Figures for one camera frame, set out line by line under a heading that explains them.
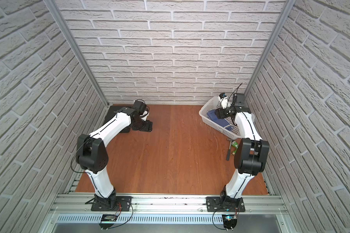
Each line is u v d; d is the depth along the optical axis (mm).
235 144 937
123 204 737
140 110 741
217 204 730
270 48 834
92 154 487
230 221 701
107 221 705
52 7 699
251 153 487
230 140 974
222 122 1012
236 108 663
